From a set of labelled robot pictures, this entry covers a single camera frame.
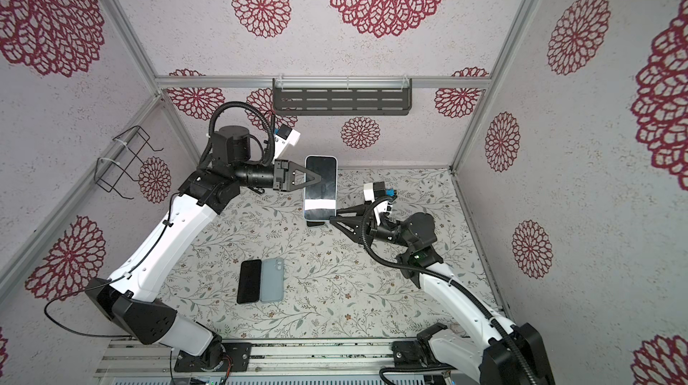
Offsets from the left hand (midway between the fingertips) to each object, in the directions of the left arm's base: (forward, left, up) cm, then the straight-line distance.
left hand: (317, 183), depth 60 cm
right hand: (-6, -4, -5) cm, 9 cm away
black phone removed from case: (-7, +25, -40) cm, 48 cm away
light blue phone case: (-6, +18, -41) cm, 45 cm away
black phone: (+15, +5, -39) cm, 42 cm away
